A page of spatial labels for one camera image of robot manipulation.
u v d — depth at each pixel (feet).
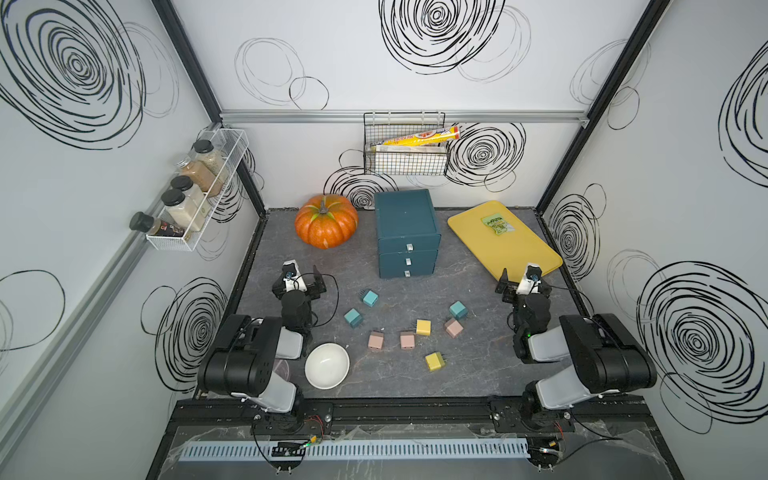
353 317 2.92
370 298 3.08
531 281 2.46
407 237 2.81
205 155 2.46
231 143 3.17
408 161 2.84
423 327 2.86
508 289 2.65
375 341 2.78
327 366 2.65
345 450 3.16
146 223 1.97
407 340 2.78
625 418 2.47
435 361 2.65
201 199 2.31
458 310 2.99
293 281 2.47
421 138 2.89
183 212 2.14
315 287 2.65
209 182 2.44
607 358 1.45
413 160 2.84
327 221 3.30
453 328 2.85
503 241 3.67
